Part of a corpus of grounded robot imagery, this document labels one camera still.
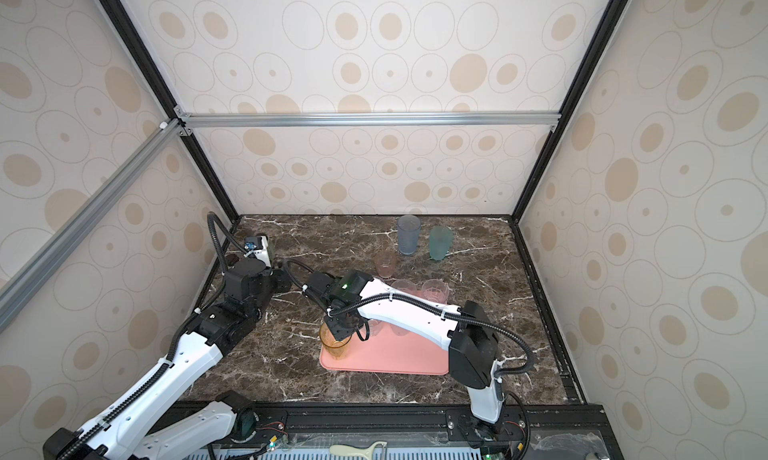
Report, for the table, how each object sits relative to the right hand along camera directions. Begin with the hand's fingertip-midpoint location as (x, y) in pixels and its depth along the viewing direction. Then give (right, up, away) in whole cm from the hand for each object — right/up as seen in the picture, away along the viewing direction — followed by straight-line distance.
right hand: (346, 328), depth 78 cm
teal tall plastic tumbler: (+30, +23, +32) cm, 50 cm away
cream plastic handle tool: (+2, -26, -8) cm, 28 cm away
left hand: (-15, +19, -3) cm, 24 cm away
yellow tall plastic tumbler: (-1, -2, -8) cm, 9 cm away
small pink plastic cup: (+10, +15, +27) cm, 33 cm away
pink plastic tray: (+12, -9, +11) cm, 18 cm away
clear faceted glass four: (+26, +7, +19) cm, 33 cm away
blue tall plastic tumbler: (+18, +26, +34) cm, 47 cm away
